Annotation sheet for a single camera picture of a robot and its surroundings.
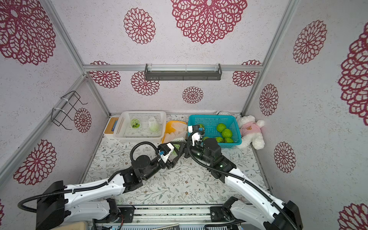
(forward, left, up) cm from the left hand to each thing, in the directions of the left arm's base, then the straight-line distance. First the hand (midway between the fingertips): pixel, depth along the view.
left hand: (177, 147), depth 70 cm
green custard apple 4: (+30, -30, -23) cm, 49 cm away
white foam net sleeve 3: (+1, -1, +5) cm, 5 cm away
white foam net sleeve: (+30, +19, -16) cm, 39 cm away
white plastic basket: (+33, +30, -24) cm, 51 cm away
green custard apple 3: (-5, 0, +9) cm, 10 cm away
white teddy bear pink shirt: (+23, -49, -19) cm, 57 cm away
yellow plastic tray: (+31, +8, -25) cm, 41 cm away
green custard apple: (+27, +18, -20) cm, 39 cm away
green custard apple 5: (+24, -33, -21) cm, 46 cm away
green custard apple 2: (+32, +33, -21) cm, 51 cm away
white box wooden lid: (+31, +51, -22) cm, 64 cm away
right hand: (0, +1, +4) cm, 5 cm away
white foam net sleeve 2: (+32, +33, -21) cm, 51 cm away
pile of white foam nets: (+27, -1, -24) cm, 36 cm away
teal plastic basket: (+36, -23, -24) cm, 49 cm away
